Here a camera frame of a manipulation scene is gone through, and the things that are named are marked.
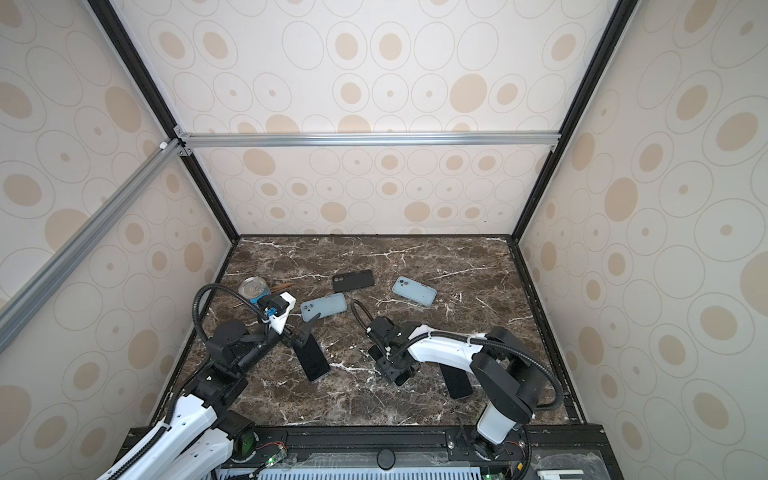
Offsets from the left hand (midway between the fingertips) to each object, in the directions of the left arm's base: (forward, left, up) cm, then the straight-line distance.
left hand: (309, 300), depth 72 cm
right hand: (-7, -21, -25) cm, 34 cm away
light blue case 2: (+19, -28, -26) cm, 43 cm away
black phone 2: (-12, -38, -24) cm, 47 cm away
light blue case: (+13, +2, -25) cm, 28 cm away
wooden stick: (+19, +21, -24) cm, 37 cm away
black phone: (-6, +3, -22) cm, 23 cm away
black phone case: (+24, -6, -26) cm, 36 cm away
